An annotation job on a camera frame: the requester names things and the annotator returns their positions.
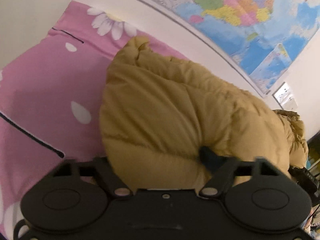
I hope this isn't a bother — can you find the mustard yellow puffer jacket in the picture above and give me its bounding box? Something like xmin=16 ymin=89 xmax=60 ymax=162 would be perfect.
xmin=99 ymin=36 xmax=308 ymax=191

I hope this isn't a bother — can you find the pink floral bed sheet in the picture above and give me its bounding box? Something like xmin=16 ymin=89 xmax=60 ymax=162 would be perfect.
xmin=0 ymin=0 xmax=190 ymax=240

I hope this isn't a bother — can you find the white left wall socket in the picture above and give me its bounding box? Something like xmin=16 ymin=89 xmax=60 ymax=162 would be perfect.
xmin=272 ymin=82 xmax=298 ymax=111

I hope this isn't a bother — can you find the colourful wall map poster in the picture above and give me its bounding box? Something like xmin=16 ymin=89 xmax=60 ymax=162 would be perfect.
xmin=100 ymin=0 xmax=320 ymax=99

